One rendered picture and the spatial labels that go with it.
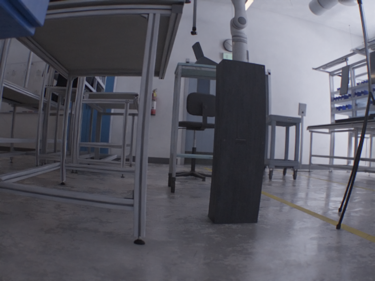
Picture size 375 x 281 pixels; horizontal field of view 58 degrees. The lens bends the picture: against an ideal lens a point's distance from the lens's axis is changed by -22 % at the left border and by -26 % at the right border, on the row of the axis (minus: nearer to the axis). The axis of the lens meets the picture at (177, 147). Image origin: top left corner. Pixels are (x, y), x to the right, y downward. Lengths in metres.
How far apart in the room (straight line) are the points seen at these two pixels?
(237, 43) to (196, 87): 6.56
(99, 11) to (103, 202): 0.78
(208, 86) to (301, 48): 2.66
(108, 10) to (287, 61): 7.93
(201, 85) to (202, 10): 1.88
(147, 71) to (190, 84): 7.23
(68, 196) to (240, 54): 1.24
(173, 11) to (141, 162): 0.61
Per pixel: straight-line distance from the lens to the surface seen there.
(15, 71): 9.40
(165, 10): 1.65
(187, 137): 8.73
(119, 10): 1.66
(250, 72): 2.20
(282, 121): 5.74
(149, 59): 1.60
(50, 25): 2.04
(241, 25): 2.33
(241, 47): 2.30
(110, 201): 1.58
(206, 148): 8.77
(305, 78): 9.48
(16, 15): 0.52
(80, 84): 4.78
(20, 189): 1.68
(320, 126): 7.52
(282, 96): 9.16
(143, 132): 1.57
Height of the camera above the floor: 0.39
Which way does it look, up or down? level
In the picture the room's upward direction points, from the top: 3 degrees clockwise
